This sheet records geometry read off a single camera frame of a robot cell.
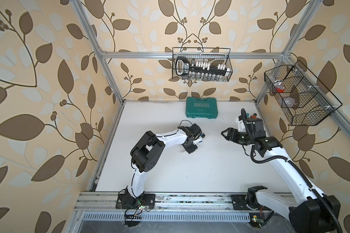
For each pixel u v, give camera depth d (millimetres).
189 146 840
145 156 510
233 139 691
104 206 739
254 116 1092
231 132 705
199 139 866
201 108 1116
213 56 911
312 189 399
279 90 811
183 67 845
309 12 725
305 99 733
